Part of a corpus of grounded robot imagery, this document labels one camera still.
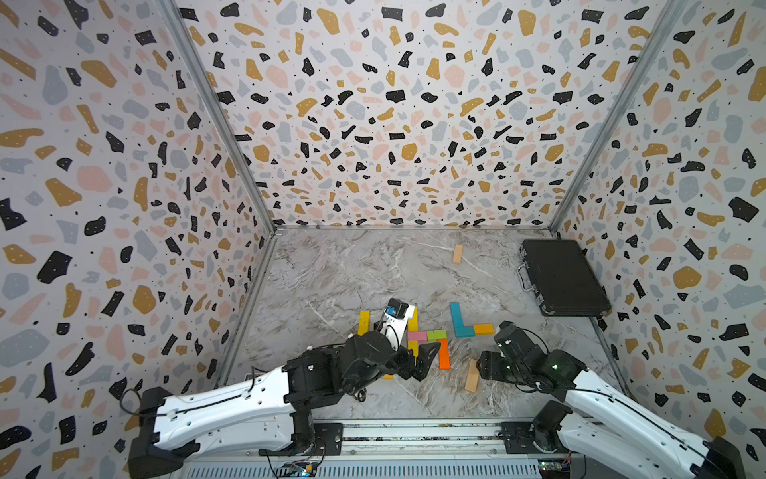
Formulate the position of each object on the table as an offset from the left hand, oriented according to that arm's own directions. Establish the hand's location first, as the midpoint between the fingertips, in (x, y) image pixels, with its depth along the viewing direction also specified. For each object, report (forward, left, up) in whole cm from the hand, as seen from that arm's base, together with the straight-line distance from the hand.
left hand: (428, 338), depth 63 cm
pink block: (+13, 0, -27) cm, 29 cm away
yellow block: (+17, +1, -26) cm, 31 cm away
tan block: (+45, -16, -27) cm, 55 cm away
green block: (+13, -5, -27) cm, 30 cm away
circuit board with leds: (-20, +30, -27) cm, 45 cm away
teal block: (+21, -13, -28) cm, 37 cm away
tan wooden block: (0, -14, -26) cm, 30 cm away
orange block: (+7, -7, -27) cm, 28 cm away
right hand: (+1, -17, -21) cm, 28 cm away
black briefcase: (+31, -50, -23) cm, 63 cm away
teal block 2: (+14, -14, -27) cm, 33 cm away
